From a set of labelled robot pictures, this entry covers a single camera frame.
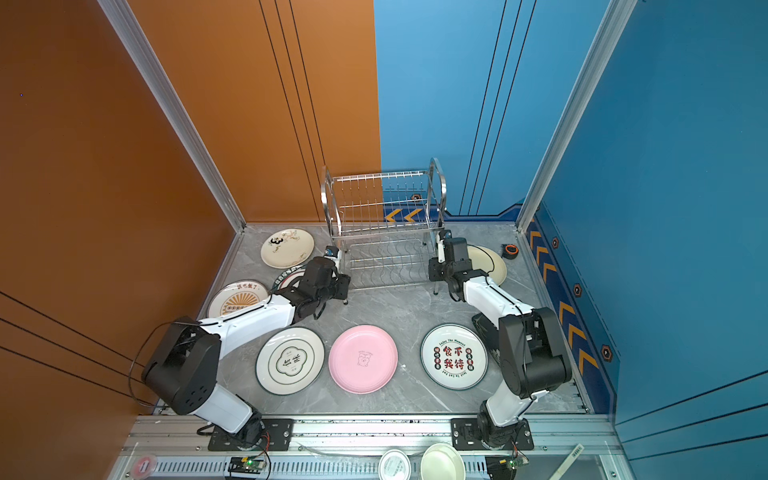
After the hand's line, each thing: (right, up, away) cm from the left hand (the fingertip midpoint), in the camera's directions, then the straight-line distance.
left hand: (347, 275), depth 91 cm
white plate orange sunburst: (-39, -7, +8) cm, 40 cm away
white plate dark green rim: (-22, -2, +12) cm, 25 cm away
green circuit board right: (+43, -42, -21) cm, 64 cm away
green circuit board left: (-21, -44, -20) cm, 52 cm away
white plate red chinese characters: (+32, -23, -5) cm, 40 cm away
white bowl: (+26, -43, -20) cm, 54 cm away
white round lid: (+15, -39, -26) cm, 49 cm away
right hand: (+27, +4, +3) cm, 28 cm away
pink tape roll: (-45, -44, -21) cm, 66 cm away
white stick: (+55, -42, -21) cm, 73 cm away
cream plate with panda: (-26, +8, +22) cm, 36 cm away
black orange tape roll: (+57, +7, +18) cm, 60 cm away
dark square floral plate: (+44, -17, 0) cm, 47 cm away
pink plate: (+6, -24, -6) cm, 25 cm away
